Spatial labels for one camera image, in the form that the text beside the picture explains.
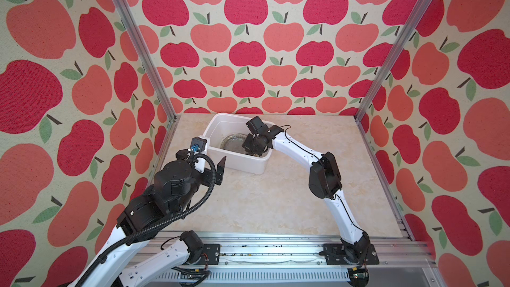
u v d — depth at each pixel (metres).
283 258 0.74
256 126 0.77
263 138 0.71
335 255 0.73
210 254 0.75
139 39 0.87
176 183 0.39
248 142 0.86
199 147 0.47
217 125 1.00
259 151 0.83
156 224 0.39
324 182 0.62
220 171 0.53
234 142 0.99
